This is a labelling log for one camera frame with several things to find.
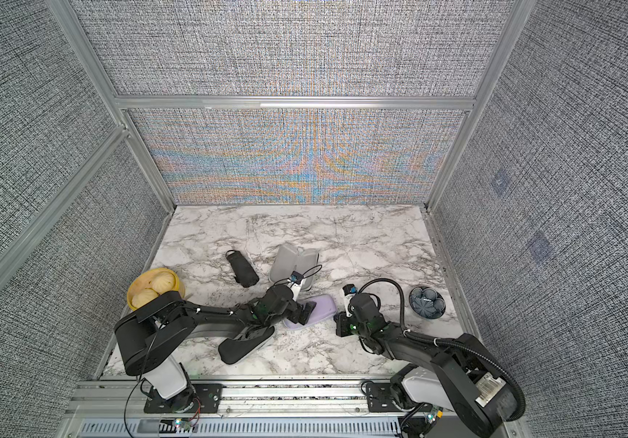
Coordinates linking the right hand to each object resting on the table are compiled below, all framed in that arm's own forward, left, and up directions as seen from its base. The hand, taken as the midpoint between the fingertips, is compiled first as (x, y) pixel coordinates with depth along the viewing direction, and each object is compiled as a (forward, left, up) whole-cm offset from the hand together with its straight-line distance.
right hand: (333, 311), depth 88 cm
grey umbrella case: (0, +3, +3) cm, 4 cm away
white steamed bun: (+4, +61, +4) cm, 61 cm away
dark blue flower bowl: (+3, -31, 0) cm, 31 cm away
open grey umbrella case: (+18, +14, -1) cm, 23 cm away
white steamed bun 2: (+8, +56, +4) cm, 57 cm away
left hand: (+3, +8, +2) cm, 9 cm away
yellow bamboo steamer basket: (+9, +63, 0) cm, 64 cm away
